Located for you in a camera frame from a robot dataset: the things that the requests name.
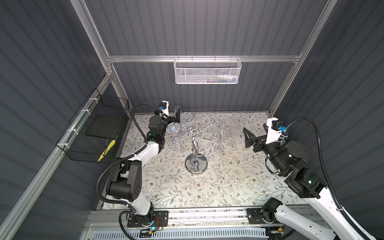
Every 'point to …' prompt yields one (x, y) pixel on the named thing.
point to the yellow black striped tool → (107, 150)
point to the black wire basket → (78, 146)
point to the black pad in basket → (103, 126)
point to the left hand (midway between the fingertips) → (171, 107)
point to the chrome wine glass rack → (194, 164)
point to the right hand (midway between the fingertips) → (257, 128)
